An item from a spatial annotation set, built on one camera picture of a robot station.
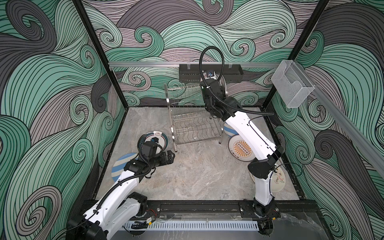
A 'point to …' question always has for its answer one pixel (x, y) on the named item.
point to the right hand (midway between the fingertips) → (216, 88)
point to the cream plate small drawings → (277, 180)
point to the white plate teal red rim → (163, 141)
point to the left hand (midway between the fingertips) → (168, 155)
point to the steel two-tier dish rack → (190, 120)
